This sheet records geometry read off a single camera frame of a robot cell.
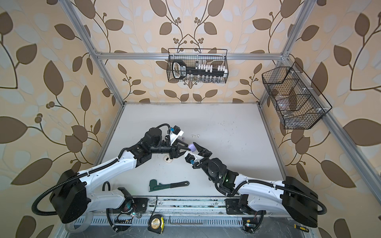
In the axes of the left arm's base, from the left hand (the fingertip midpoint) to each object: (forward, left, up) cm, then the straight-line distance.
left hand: (189, 147), depth 73 cm
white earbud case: (+2, +14, -19) cm, 24 cm away
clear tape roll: (-33, +54, -18) cm, 66 cm away
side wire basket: (+19, -54, +13) cm, 59 cm away
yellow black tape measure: (-30, +14, -18) cm, 38 cm away
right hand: (+1, -2, -1) cm, 2 cm away
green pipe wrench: (-14, +19, -20) cm, 31 cm away
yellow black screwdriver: (-30, -54, -19) cm, 64 cm away
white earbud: (+19, -1, -20) cm, 27 cm away
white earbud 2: (+20, -4, -21) cm, 29 cm away
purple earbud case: (0, -1, +1) cm, 2 cm away
